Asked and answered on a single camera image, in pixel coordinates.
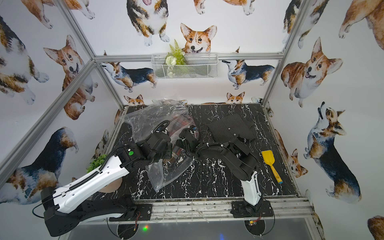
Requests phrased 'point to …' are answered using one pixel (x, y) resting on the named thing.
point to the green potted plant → (96, 162)
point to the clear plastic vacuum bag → (139, 123)
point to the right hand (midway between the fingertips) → (175, 139)
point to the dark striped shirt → (231, 127)
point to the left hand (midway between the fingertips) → (173, 146)
